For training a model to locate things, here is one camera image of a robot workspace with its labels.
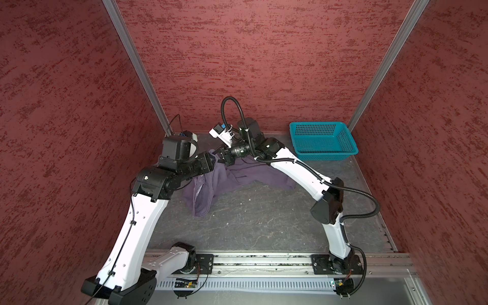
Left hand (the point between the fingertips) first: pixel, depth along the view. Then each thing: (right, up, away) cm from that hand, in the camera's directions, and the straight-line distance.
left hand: (208, 165), depth 66 cm
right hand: (0, +1, +2) cm, 2 cm away
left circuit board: (-8, -46, +5) cm, 47 cm away
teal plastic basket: (+61, +12, +52) cm, 81 cm away
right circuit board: (+51, -48, +5) cm, 70 cm away
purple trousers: (-5, -12, +11) cm, 17 cm away
